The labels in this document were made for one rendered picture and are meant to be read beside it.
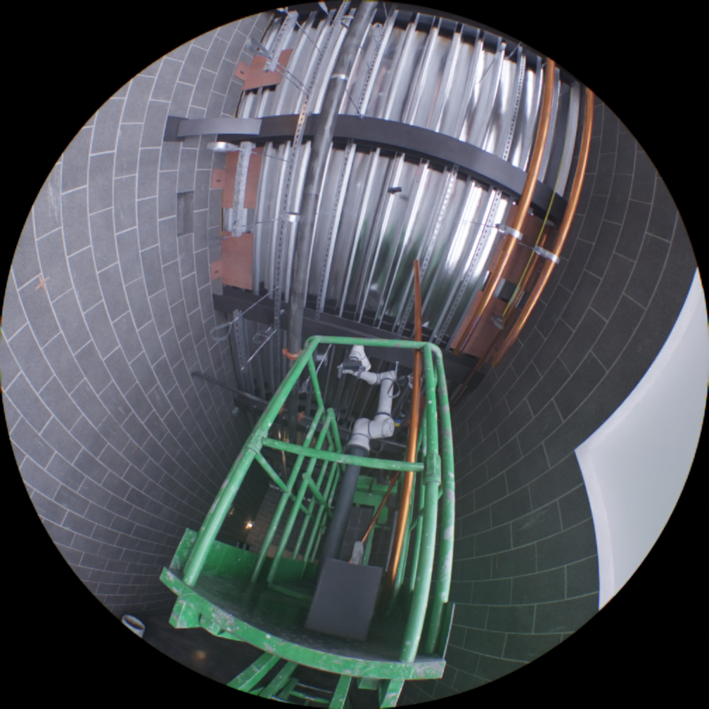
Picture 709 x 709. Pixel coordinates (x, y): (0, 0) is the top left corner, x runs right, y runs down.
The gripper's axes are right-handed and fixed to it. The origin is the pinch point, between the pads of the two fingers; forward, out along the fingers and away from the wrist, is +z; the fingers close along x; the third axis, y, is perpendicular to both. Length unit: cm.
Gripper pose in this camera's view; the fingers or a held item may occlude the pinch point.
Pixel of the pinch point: (349, 375)
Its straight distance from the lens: 150.4
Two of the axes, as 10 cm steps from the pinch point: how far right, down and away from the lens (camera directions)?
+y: -1.6, -8.1, -5.6
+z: -2.1, 5.8, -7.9
